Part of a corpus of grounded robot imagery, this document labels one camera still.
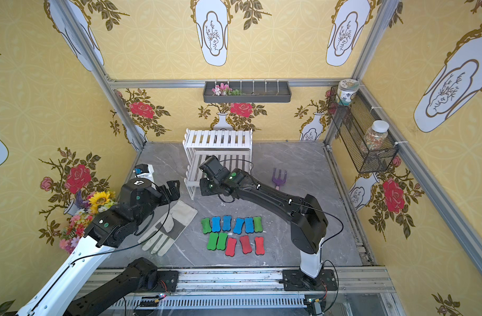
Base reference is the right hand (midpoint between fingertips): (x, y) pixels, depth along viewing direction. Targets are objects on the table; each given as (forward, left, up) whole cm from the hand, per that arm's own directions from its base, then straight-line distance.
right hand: (208, 180), depth 82 cm
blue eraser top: (-12, -3, -15) cm, 20 cm away
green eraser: (-13, +2, -17) cm, 21 cm away
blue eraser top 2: (-11, -7, -17) cm, 21 cm away
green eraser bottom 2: (-19, -6, -17) cm, 26 cm away
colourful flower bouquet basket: (-15, +46, 0) cm, 49 cm away
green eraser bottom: (-19, -2, -17) cm, 26 cm away
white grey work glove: (-15, +18, -16) cm, 28 cm away
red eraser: (-19, -22, -17) cm, 33 cm away
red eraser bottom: (-21, -10, -17) cm, 29 cm away
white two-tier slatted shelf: (+32, -7, -14) cm, 36 cm away
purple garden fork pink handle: (+13, -32, -19) cm, 39 cm away
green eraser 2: (-12, -21, -16) cm, 29 cm away
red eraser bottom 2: (-19, -16, -17) cm, 30 cm away
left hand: (-8, +15, +9) cm, 19 cm away
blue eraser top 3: (-13, -12, -16) cm, 24 cm away
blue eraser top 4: (-12, -17, -17) cm, 27 cm away
